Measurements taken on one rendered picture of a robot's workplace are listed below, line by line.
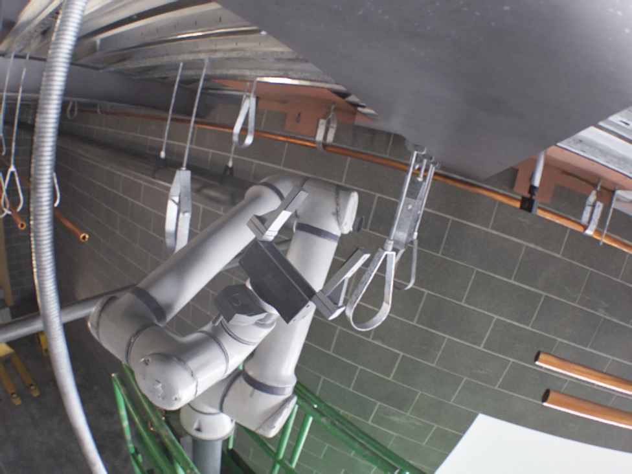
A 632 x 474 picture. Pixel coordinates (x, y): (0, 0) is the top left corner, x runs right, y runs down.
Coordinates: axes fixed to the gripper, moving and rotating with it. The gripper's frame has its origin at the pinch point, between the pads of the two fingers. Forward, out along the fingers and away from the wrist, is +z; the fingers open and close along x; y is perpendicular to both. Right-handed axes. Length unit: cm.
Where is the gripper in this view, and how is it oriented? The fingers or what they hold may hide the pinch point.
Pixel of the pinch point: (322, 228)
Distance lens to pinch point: 45.8
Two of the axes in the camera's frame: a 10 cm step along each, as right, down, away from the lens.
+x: 6.5, 6.8, -3.5
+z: 6.3, -7.3, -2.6
